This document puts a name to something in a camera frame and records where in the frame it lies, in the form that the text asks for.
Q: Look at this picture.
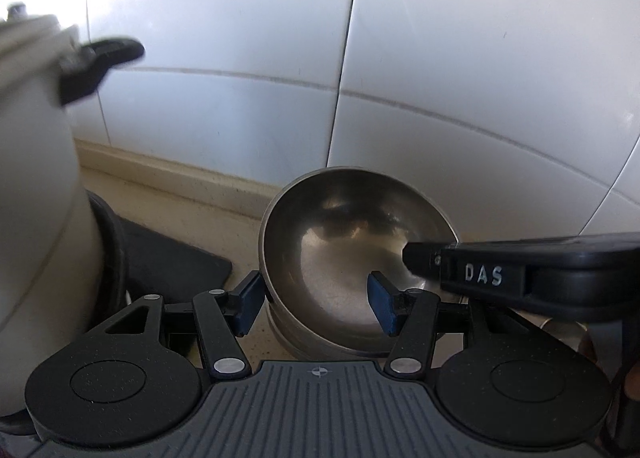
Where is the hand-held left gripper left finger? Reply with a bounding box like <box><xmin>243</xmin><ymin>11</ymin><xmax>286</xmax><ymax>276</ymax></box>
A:
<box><xmin>105</xmin><ymin>270</ymin><xmax>264</xmax><ymax>382</ymax></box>

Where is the black gas stove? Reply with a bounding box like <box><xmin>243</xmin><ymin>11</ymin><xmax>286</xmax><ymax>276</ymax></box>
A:
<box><xmin>85</xmin><ymin>190</ymin><xmax>234</xmax><ymax>319</ymax></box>

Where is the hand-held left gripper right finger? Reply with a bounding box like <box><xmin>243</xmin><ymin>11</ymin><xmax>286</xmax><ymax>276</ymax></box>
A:
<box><xmin>366</xmin><ymin>270</ymin><xmax>506</xmax><ymax>382</ymax></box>

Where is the aluminium pressure cooker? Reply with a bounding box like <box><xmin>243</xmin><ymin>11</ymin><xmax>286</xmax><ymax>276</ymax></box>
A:
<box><xmin>0</xmin><ymin>2</ymin><xmax>146</xmax><ymax>434</ymax></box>

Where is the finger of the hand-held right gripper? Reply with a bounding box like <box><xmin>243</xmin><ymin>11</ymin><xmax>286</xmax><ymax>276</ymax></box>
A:
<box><xmin>402</xmin><ymin>239</ymin><xmax>451</xmax><ymax>283</ymax></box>

